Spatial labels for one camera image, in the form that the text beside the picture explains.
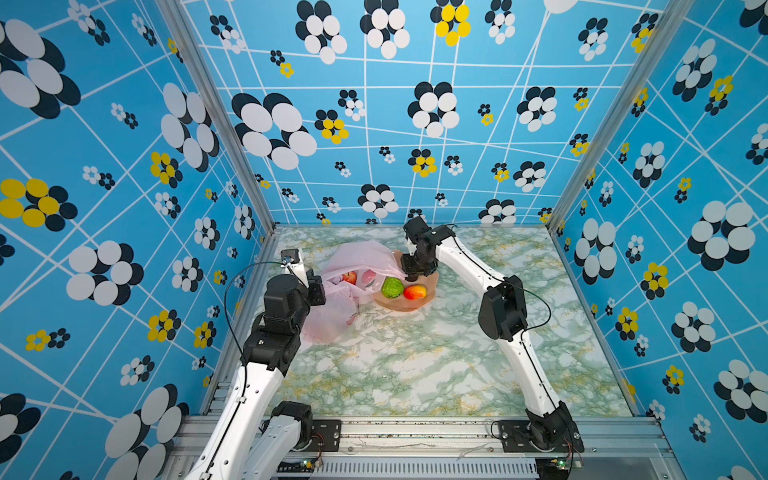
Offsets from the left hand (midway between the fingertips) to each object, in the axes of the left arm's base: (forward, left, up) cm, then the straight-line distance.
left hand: (313, 269), depth 74 cm
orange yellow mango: (+8, -27, -23) cm, 36 cm away
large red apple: (+13, -6, -21) cm, 26 cm away
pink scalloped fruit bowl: (+5, -23, -25) cm, 35 cm away
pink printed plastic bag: (+6, -9, -8) cm, 13 cm away
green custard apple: (+9, -20, -21) cm, 30 cm away
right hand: (+15, -26, -20) cm, 36 cm away
